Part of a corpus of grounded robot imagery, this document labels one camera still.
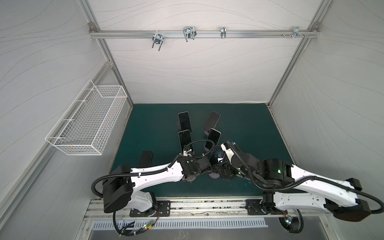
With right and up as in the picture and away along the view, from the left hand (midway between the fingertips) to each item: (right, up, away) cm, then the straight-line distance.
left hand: (193, 163), depth 81 cm
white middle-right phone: (+13, +12, +16) cm, 24 cm away
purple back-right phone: (+12, +23, +16) cm, 31 cm away
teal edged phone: (-30, 0, +12) cm, 32 cm away
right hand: (+13, +7, -15) cm, 21 cm away
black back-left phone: (-6, +23, +13) cm, 27 cm away
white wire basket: (-50, +21, -13) cm, 55 cm away
